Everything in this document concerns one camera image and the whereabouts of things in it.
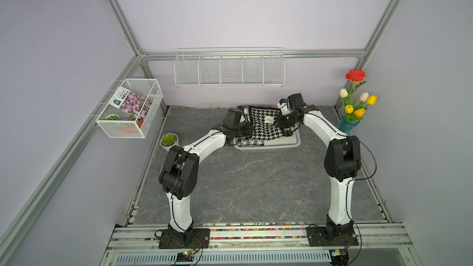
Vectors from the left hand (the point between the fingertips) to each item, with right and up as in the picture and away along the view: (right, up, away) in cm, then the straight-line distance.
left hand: (255, 128), depth 91 cm
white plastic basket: (+8, -10, +3) cm, 13 cm away
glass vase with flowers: (+47, +11, -5) cm, 49 cm away
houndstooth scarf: (+6, +3, +5) cm, 8 cm away
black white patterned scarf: (+17, -5, -2) cm, 18 cm away
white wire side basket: (-56, +2, -19) cm, 59 cm away
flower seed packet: (-52, +11, -17) cm, 56 cm away
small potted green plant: (-44, -6, +2) cm, 45 cm away
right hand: (+11, +4, +6) cm, 13 cm away
